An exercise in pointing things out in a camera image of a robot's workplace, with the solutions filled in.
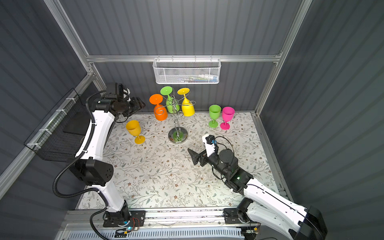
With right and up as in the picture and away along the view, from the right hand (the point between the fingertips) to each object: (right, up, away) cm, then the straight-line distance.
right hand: (197, 146), depth 70 cm
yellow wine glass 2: (-6, +22, +23) cm, 32 cm away
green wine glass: (+12, +18, +31) cm, 38 cm away
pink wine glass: (+21, +18, +30) cm, 41 cm away
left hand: (-31, +21, +10) cm, 38 cm away
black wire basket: (-65, +4, +1) cm, 66 cm away
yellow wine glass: (-41, +9, +26) cm, 49 cm away
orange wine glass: (-23, +19, +20) cm, 36 cm away
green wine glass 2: (-14, +22, +14) cm, 29 cm away
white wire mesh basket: (-8, +56, +54) cm, 78 cm away
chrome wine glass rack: (-14, +4, +35) cm, 38 cm away
